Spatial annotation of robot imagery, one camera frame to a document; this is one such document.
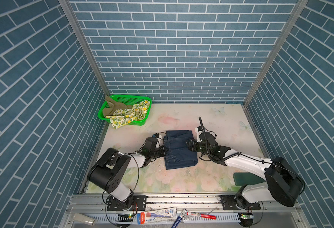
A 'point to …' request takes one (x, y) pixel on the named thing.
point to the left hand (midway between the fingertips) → (171, 150)
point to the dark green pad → (241, 178)
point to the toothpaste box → (156, 215)
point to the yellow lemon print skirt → (122, 117)
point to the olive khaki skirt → (112, 105)
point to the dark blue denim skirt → (177, 154)
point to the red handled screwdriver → (203, 215)
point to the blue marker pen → (179, 218)
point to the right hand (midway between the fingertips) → (189, 142)
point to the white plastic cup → (84, 219)
